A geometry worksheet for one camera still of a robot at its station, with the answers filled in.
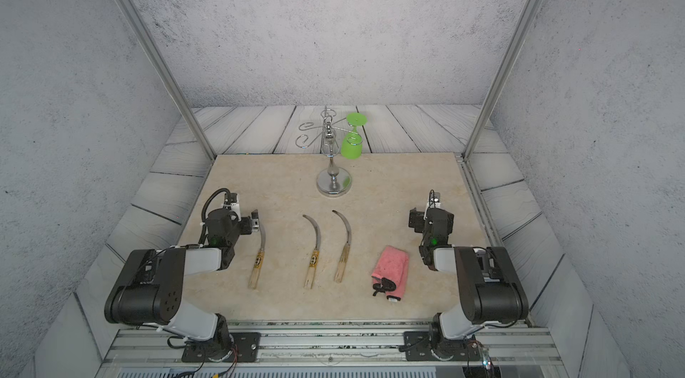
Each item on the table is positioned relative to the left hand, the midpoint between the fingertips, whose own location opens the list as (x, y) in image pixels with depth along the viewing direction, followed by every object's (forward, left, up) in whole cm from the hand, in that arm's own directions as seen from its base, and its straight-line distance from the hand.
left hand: (246, 209), depth 95 cm
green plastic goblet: (+12, -37, +20) cm, 44 cm away
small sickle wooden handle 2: (-15, -25, -6) cm, 30 cm away
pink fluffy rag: (-20, -50, -3) cm, 54 cm away
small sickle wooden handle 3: (-19, -33, -6) cm, 39 cm away
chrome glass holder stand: (+17, -30, -6) cm, 35 cm away
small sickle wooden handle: (-16, -6, -6) cm, 19 cm away
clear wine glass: (+17, -30, +13) cm, 37 cm away
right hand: (-2, -65, +1) cm, 65 cm away
